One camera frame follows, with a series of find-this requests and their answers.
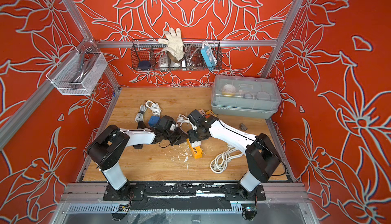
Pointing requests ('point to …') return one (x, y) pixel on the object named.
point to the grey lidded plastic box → (245, 96)
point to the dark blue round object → (144, 65)
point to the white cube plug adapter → (194, 127)
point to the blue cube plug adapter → (154, 120)
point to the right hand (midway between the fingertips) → (190, 137)
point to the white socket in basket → (164, 62)
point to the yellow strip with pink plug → (210, 112)
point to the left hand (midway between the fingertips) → (189, 138)
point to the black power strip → (141, 124)
